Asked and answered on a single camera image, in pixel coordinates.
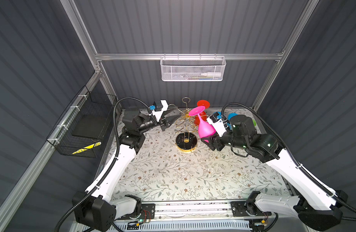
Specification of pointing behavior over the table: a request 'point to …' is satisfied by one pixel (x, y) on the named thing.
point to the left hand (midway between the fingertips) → (178, 110)
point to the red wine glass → (206, 104)
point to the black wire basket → (84, 124)
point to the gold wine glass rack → (186, 140)
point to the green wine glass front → (254, 122)
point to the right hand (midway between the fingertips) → (207, 135)
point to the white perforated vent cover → (175, 225)
